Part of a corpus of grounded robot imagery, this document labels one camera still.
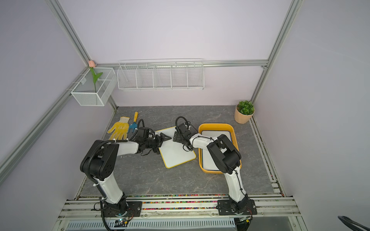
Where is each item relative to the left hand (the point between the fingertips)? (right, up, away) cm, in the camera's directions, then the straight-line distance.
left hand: (170, 143), depth 92 cm
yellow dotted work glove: (-39, +8, +13) cm, 42 cm away
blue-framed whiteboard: (+24, -12, -4) cm, 27 cm away
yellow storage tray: (+32, +10, +8) cm, 34 cm away
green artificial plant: (+53, +24, +9) cm, 59 cm away
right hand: (+5, +3, +7) cm, 9 cm away
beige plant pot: (+50, +16, +12) cm, 54 cm away
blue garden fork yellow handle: (-30, +11, +16) cm, 36 cm away
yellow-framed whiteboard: (+2, -7, +2) cm, 7 cm away
